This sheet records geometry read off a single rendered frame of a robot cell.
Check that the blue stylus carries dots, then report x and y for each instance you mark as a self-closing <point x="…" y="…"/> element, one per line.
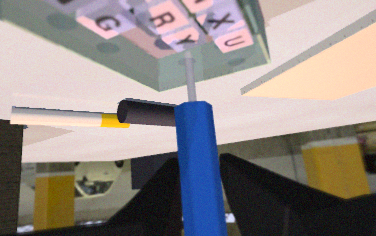
<point x="201" y="188"/>

